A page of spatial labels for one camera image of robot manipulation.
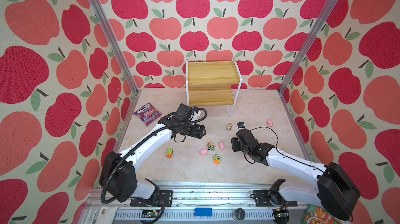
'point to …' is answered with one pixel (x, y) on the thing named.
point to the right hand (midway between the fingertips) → (236, 139)
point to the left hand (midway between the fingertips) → (202, 132)
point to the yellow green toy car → (210, 146)
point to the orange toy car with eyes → (216, 159)
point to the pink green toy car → (229, 126)
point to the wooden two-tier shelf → (212, 83)
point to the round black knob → (238, 214)
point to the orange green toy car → (169, 153)
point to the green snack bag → (314, 214)
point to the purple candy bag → (148, 113)
